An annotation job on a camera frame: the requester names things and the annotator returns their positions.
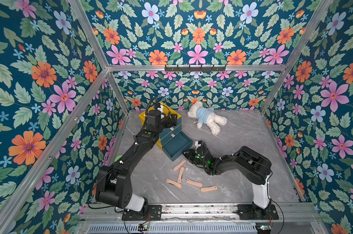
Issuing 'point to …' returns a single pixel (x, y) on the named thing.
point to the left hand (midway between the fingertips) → (172, 116)
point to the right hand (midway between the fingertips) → (185, 149)
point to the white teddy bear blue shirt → (206, 115)
